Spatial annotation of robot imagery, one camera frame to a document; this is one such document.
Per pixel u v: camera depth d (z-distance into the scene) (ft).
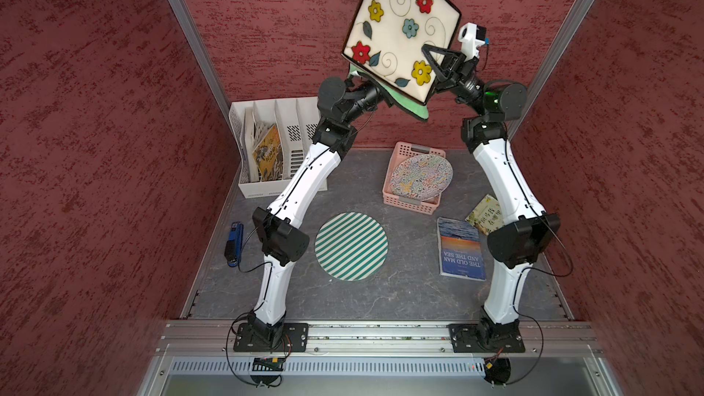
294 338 2.43
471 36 1.78
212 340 2.53
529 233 1.59
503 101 1.60
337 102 1.64
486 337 2.17
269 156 3.27
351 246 3.01
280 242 1.80
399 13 1.62
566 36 2.75
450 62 1.75
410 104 1.80
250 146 3.03
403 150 3.77
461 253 2.94
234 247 2.88
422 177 3.47
